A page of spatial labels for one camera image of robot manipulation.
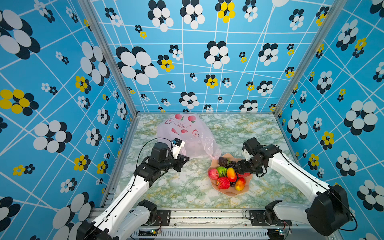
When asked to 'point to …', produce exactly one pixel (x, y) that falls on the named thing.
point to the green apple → (222, 171)
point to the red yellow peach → (240, 183)
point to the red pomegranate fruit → (242, 176)
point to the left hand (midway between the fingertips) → (189, 158)
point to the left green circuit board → (148, 233)
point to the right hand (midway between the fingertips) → (244, 170)
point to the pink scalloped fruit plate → (231, 191)
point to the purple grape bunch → (233, 163)
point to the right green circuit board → (276, 234)
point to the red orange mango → (231, 174)
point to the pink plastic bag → (198, 141)
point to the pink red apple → (213, 174)
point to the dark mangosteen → (222, 161)
